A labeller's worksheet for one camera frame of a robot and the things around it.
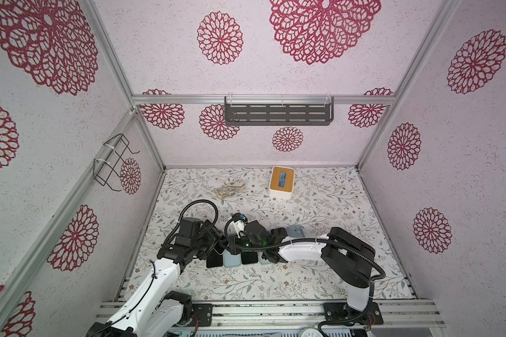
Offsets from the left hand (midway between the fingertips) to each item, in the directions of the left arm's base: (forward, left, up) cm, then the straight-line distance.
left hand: (220, 241), depth 82 cm
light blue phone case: (-5, -4, -8) cm, 10 cm away
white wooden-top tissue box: (+35, -28, -5) cm, 45 cm away
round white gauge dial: (-30, -31, -5) cm, 43 cm away
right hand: (-1, 0, +2) cm, 2 cm away
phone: (-3, +4, -10) cm, 11 cm away
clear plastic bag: (+30, 0, -6) cm, 31 cm away
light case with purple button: (+9, -32, -9) cm, 35 cm away
